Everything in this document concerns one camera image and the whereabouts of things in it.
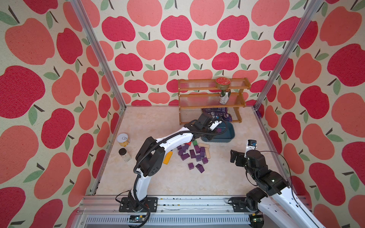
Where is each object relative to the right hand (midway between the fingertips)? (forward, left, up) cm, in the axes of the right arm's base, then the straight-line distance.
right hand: (240, 155), depth 78 cm
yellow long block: (+1, +42, -14) cm, 44 cm away
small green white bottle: (+38, +7, +9) cm, 40 cm away
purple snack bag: (+37, +9, -6) cm, 38 cm away
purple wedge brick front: (-4, +21, -13) cm, 25 cm away
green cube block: (+13, +25, -14) cm, 31 cm away
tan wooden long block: (+6, +16, -13) cm, 22 cm away
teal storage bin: (+20, +3, -12) cm, 23 cm away
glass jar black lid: (-3, +68, -4) cm, 68 cm away
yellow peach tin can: (+8, +74, -8) cm, 75 cm away
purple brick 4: (+9, +12, +10) cm, 18 cm away
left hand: (+13, +12, +1) cm, 17 cm away
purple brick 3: (+5, +26, -14) cm, 30 cm away
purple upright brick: (+9, +23, -14) cm, 28 cm away
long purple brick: (+3, +31, -14) cm, 34 cm away
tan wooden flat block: (+13, +19, -14) cm, 27 cm away
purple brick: (-4, +27, -13) cm, 30 cm away
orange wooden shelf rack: (+54, +22, -7) cm, 59 cm away
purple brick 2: (0, +18, -12) cm, 22 cm away
